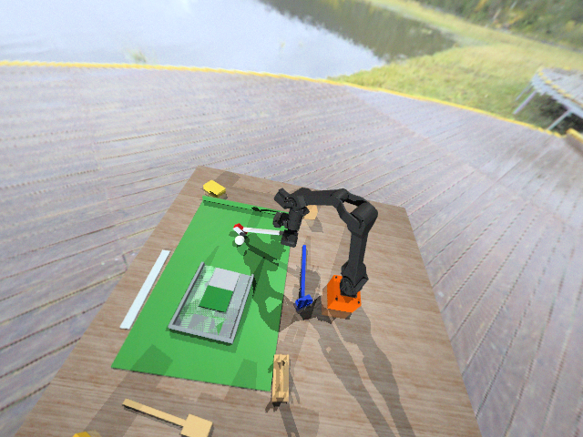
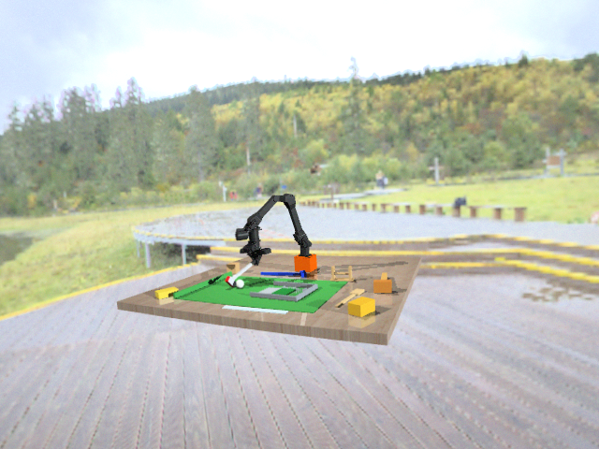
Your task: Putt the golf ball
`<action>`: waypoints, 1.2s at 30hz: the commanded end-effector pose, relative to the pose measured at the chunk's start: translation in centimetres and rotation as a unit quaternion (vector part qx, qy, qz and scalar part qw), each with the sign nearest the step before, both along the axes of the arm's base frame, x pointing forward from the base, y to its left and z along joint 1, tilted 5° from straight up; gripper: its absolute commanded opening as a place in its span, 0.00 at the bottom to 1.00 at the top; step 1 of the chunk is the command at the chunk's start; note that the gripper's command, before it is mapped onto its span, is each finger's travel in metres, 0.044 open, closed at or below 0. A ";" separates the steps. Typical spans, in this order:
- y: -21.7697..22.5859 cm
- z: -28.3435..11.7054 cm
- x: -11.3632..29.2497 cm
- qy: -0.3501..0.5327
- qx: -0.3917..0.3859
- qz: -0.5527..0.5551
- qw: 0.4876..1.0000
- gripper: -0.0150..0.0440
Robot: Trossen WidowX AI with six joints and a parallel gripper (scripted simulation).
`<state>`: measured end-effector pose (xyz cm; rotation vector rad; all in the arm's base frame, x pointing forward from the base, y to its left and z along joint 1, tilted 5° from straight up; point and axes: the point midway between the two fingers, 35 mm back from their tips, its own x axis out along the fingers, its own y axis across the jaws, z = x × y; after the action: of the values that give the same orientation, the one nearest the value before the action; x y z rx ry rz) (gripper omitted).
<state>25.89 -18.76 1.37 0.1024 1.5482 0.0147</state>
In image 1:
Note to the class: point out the green putting mat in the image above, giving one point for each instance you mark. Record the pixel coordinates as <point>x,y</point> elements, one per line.
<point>210,238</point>

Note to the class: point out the white flat bar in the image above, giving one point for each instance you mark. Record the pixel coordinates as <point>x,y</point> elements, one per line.
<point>133,311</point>

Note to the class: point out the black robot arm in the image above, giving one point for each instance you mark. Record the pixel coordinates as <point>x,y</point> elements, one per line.
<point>359,222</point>

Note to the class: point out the blue putter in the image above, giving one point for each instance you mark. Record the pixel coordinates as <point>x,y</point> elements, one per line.
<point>304,300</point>

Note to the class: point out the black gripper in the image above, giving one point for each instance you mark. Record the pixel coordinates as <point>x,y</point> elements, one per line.
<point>290,236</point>

